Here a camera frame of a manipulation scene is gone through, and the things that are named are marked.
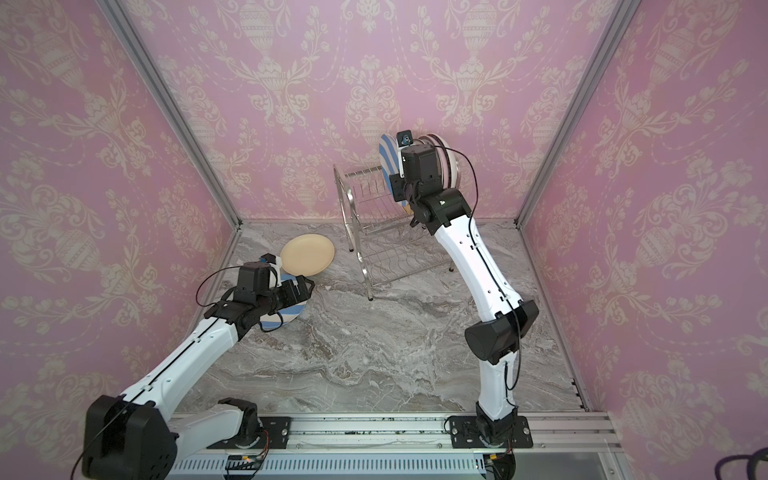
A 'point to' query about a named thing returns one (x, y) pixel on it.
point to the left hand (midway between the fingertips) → (304, 288)
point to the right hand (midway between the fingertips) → (409, 168)
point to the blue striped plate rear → (284, 316)
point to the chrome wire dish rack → (383, 233)
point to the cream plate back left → (307, 255)
